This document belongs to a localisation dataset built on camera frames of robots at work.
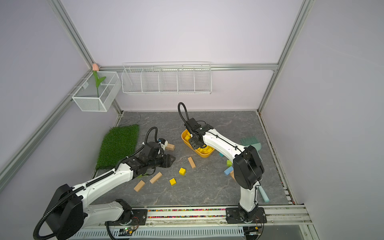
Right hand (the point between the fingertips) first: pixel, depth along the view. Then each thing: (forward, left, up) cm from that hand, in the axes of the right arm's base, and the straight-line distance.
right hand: (198, 140), depth 89 cm
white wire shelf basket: (+42, +22, +15) cm, 50 cm away
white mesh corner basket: (+16, +62, +21) cm, 68 cm away
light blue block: (-15, -18, -11) cm, 26 cm away
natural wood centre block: (-9, +4, -11) cm, 15 cm away
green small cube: (-10, -19, -10) cm, 24 cm away
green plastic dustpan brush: (+7, -37, -11) cm, 39 cm away
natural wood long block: (-19, +25, -11) cm, 33 cm away
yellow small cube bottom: (-21, +15, -11) cm, 28 cm away
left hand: (-12, +15, -1) cm, 19 cm away
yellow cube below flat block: (-16, +10, -10) cm, 21 cm away
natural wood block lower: (-23, +33, -11) cm, 42 cm away
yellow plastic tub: (-6, -3, -7) cm, 10 cm away
